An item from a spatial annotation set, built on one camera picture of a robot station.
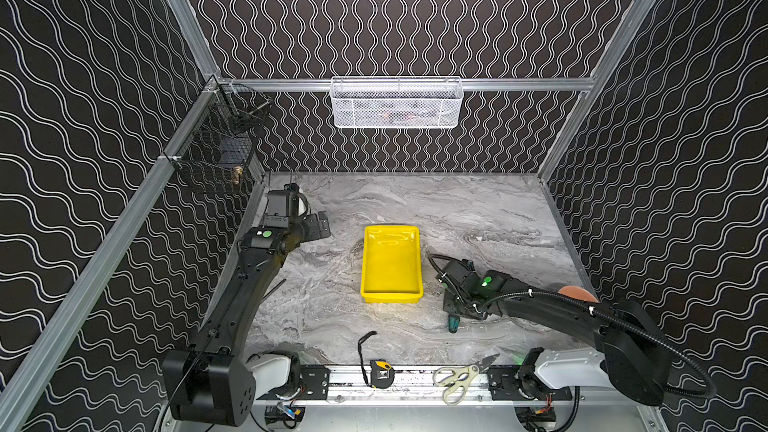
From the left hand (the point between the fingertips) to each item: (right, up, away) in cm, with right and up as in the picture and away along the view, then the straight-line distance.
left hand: (320, 222), depth 81 cm
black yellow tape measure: (+17, -37, -7) cm, 41 cm away
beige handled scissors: (+36, -39, -6) cm, 53 cm away
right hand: (+36, -24, +3) cm, 44 cm away
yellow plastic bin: (+20, -14, +12) cm, 27 cm away
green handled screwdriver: (+36, -27, -1) cm, 45 cm away
